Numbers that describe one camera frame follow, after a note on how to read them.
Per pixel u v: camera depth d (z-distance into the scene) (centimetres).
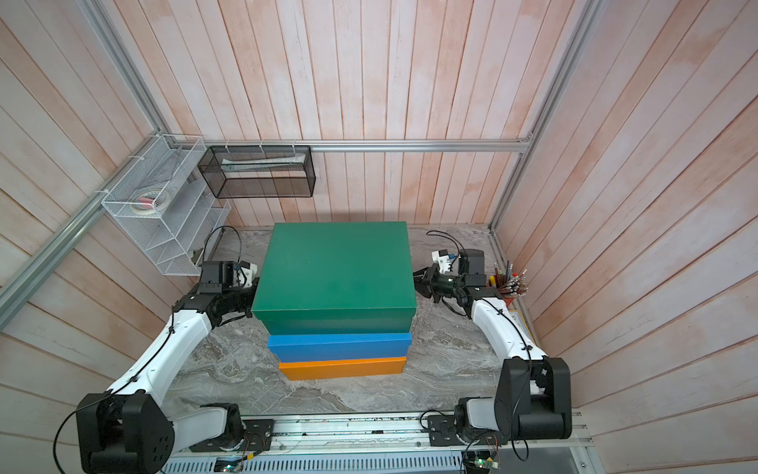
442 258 79
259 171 90
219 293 64
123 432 39
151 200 74
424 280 72
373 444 73
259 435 73
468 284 67
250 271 78
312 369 78
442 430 73
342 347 66
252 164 89
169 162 86
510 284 82
